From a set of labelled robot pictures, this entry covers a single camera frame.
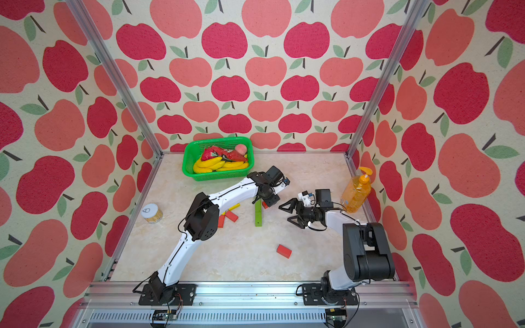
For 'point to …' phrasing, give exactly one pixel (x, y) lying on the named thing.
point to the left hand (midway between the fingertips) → (275, 202)
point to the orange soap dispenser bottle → (356, 190)
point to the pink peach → (241, 148)
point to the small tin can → (151, 212)
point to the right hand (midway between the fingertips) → (285, 217)
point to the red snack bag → (214, 152)
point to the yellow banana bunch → (207, 165)
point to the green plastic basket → (193, 149)
